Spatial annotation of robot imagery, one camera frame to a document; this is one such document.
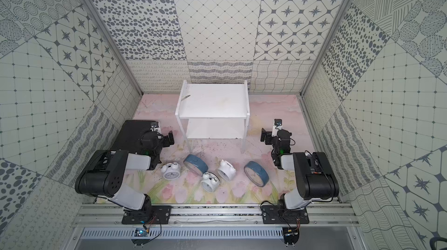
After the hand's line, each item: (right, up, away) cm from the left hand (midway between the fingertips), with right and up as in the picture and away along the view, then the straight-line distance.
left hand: (167, 132), depth 94 cm
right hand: (+58, +1, +1) cm, 58 cm away
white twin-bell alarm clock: (+7, -16, -15) cm, 23 cm away
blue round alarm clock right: (+47, -16, -19) cm, 53 cm away
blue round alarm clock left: (+19, -12, -18) cm, 29 cm away
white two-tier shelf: (+28, +12, -26) cm, 40 cm away
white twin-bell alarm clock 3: (+33, -16, -16) cm, 40 cm away
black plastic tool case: (-20, -2, -2) cm, 20 cm away
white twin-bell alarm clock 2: (+26, -20, -19) cm, 38 cm away
